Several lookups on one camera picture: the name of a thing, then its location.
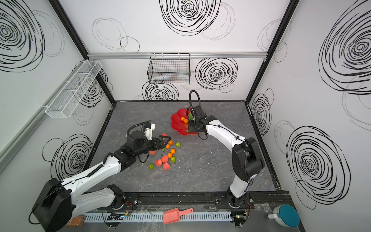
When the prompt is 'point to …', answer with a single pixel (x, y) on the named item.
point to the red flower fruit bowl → (178, 124)
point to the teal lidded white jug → (286, 215)
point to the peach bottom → (166, 166)
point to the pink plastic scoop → (173, 215)
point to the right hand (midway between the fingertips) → (189, 126)
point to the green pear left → (163, 149)
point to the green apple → (151, 166)
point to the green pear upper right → (178, 144)
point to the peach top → (164, 134)
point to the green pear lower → (173, 159)
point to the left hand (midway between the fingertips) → (167, 139)
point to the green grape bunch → (191, 116)
